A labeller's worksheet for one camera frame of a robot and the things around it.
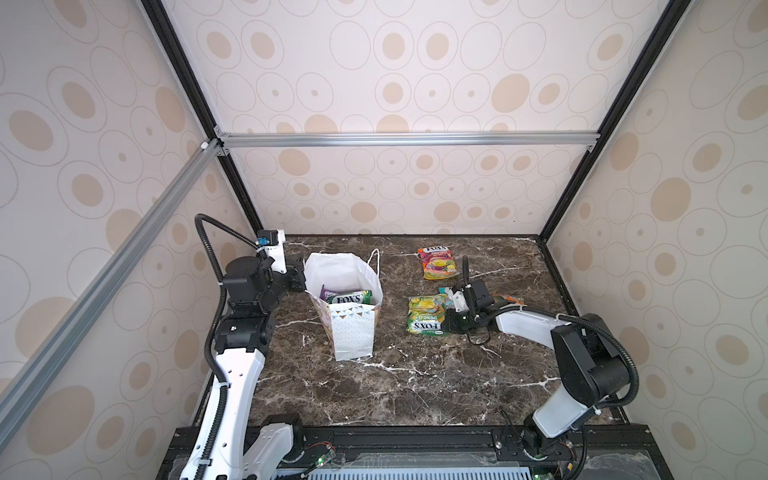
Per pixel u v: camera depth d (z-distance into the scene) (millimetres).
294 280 624
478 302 744
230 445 391
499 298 996
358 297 833
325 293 910
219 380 432
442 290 1022
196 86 795
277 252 597
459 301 854
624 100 817
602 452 729
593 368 467
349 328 770
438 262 1087
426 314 942
